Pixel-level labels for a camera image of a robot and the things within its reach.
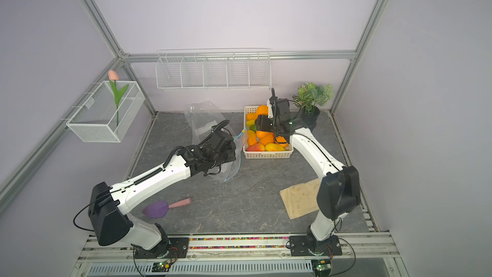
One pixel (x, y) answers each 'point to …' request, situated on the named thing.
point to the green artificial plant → (309, 95)
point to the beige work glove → (302, 199)
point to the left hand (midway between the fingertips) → (233, 152)
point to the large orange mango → (262, 109)
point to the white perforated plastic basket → (254, 154)
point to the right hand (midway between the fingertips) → (261, 120)
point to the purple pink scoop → (158, 209)
